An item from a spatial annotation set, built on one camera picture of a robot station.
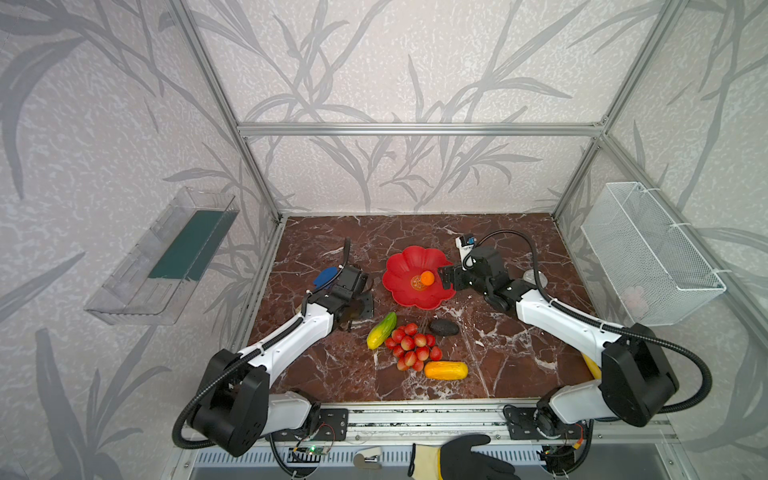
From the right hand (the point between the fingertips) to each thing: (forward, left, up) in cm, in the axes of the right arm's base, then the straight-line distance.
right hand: (452, 256), depth 87 cm
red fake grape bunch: (-24, +13, -11) cm, 29 cm away
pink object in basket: (-17, -43, +4) cm, 47 cm away
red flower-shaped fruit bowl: (+9, +12, -15) cm, 21 cm away
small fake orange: (+1, +7, -13) cm, 15 cm away
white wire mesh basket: (-17, -40, +17) cm, 47 cm away
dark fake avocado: (-16, +3, -13) cm, 21 cm away
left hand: (-9, +24, -7) cm, 26 cm away
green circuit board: (-46, +36, -15) cm, 60 cm away
